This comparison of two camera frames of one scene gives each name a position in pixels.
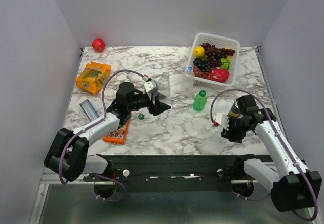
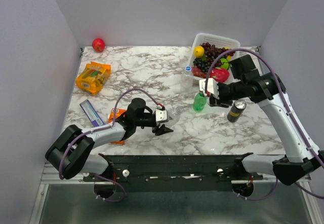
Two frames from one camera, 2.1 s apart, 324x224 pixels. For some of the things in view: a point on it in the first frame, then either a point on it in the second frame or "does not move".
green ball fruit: (226, 64) does not move
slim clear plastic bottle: (188, 81) does not move
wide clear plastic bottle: (164, 84) to (173, 115)
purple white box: (89, 110) does not move
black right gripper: (229, 134) to (221, 102)
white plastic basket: (232, 44) to (221, 42)
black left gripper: (159, 108) to (162, 131)
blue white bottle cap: (190, 69) does not move
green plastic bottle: (200, 101) does not move
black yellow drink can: (234, 111) does not move
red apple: (98, 44) does not move
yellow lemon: (199, 51) does not move
